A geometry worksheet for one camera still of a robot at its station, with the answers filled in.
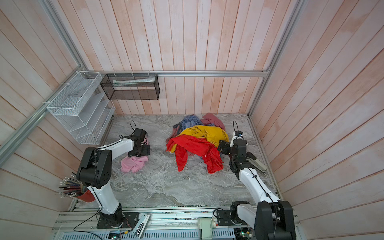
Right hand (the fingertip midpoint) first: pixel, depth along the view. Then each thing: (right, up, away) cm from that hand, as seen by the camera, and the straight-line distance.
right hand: (227, 141), depth 87 cm
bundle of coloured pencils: (-81, -22, -14) cm, 85 cm away
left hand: (-54, -10, +10) cm, 56 cm away
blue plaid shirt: (-21, +13, +24) cm, 34 cm away
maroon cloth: (-7, +15, +28) cm, 33 cm away
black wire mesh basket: (-64, +37, +18) cm, 76 cm away
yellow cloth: (-9, +4, +4) cm, 11 cm away
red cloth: (-25, -2, -1) cm, 25 cm away
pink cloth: (-56, -14, +3) cm, 58 cm away
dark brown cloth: (-32, +6, +20) cm, 38 cm away
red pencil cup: (-74, -27, -13) cm, 80 cm away
